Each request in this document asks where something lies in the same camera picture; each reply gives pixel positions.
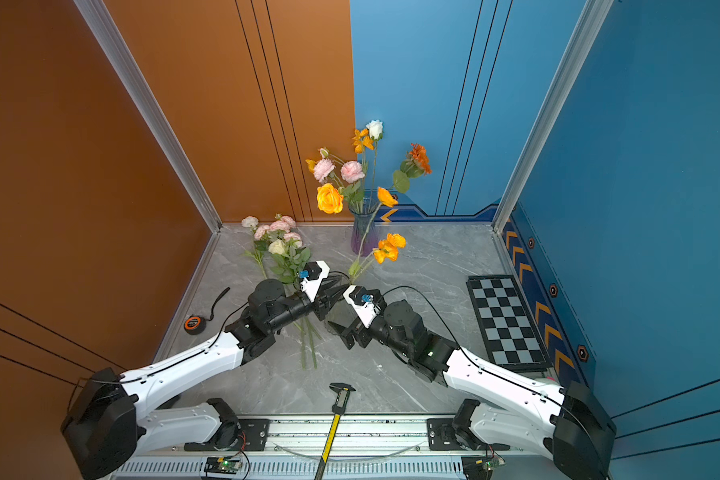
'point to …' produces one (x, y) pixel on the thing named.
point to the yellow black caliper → (344, 390)
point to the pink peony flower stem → (347, 173)
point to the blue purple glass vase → (364, 241)
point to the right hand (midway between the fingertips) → (341, 307)
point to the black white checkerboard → (509, 335)
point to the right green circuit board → (493, 462)
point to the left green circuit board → (221, 465)
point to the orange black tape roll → (194, 325)
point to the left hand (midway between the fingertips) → (343, 279)
